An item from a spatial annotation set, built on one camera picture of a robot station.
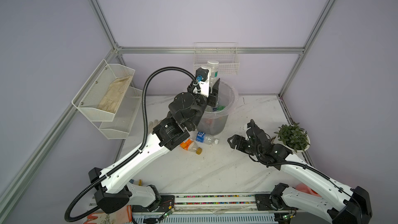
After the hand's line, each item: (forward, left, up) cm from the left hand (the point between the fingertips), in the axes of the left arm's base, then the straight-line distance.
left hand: (210, 78), depth 55 cm
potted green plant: (-6, -44, -32) cm, 54 cm away
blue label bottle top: (+2, +1, -48) cm, 48 cm away
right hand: (-7, -12, -35) cm, 38 cm away
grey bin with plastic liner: (+5, -4, -33) cm, 33 cm away
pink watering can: (-32, -30, -18) cm, 47 cm away
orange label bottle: (-2, +10, -49) cm, 50 cm away
